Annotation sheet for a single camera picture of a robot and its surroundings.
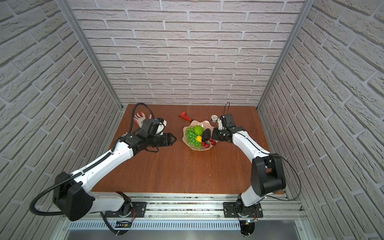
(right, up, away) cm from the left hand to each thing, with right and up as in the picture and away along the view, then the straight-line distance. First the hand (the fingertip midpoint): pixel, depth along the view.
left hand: (173, 137), depth 79 cm
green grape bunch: (+10, -1, +15) cm, 18 cm away
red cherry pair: (+23, -4, +8) cm, 25 cm away
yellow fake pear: (+14, -3, +16) cm, 22 cm away
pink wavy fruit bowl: (+19, +6, +25) cm, 32 cm away
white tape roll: (+26, +11, +31) cm, 42 cm away
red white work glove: (-31, +11, +32) cm, 45 cm away
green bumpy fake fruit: (+14, +3, +18) cm, 23 cm away
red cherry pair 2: (+19, -6, +13) cm, 24 cm away
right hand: (+23, +1, +11) cm, 26 cm away
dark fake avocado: (+19, -1, +18) cm, 27 cm away
